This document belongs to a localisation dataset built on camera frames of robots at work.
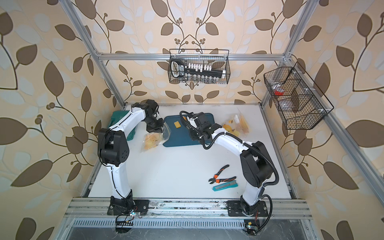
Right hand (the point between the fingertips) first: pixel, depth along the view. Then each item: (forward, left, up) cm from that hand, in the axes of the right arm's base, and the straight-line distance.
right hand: (191, 131), depth 90 cm
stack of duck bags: (+2, +26, -10) cm, 28 cm away
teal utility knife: (-28, -18, -13) cm, 36 cm away
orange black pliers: (-25, -13, -12) cm, 31 cm away
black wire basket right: (+4, -57, +18) cm, 60 cm away
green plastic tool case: (+23, +56, -7) cm, 60 cm away
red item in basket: (+11, -49, +19) cm, 54 cm away
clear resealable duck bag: (+8, -32, -5) cm, 33 cm away
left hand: (+4, +20, -1) cm, 20 cm away
